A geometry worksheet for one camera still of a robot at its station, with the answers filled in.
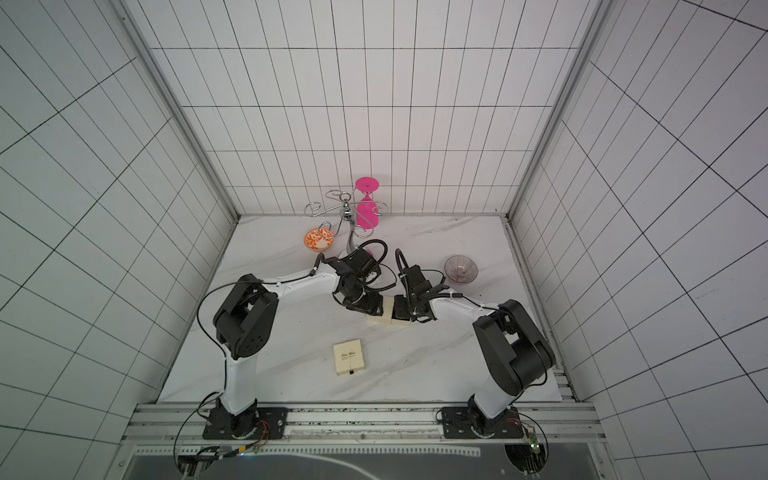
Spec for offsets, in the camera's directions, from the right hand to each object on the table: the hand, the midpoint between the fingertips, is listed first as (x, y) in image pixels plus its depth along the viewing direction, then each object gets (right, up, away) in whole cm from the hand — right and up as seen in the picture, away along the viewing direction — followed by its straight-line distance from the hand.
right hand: (401, 301), depth 94 cm
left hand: (-10, -3, -4) cm, 12 cm away
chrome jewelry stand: (-18, +30, -13) cm, 37 cm away
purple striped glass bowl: (+21, +10, +7) cm, 24 cm away
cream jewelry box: (-5, -3, -6) cm, 9 cm away
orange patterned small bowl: (-30, +20, +16) cm, 40 cm away
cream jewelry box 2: (-15, -13, -13) cm, 24 cm away
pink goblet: (-11, +29, -1) cm, 31 cm away
